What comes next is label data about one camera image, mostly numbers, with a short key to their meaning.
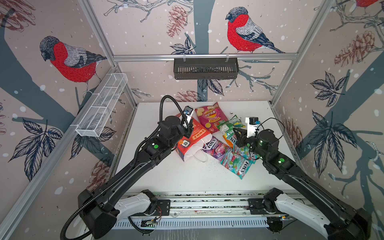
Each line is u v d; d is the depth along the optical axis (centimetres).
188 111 58
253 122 60
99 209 37
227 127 76
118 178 42
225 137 73
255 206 73
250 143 62
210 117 106
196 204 178
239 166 84
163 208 73
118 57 92
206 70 106
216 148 92
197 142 84
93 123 71
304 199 48
